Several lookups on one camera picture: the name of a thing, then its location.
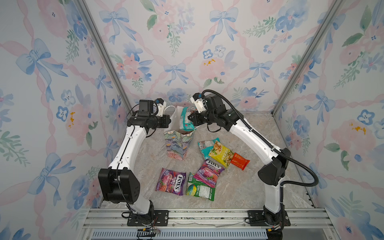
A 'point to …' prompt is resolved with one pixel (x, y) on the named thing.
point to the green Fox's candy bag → (199, 189)
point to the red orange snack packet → (239, 161)
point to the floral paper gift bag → (178, 141)
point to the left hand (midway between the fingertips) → (171, 118)
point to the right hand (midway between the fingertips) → (188, 115)
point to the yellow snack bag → (221, 153)
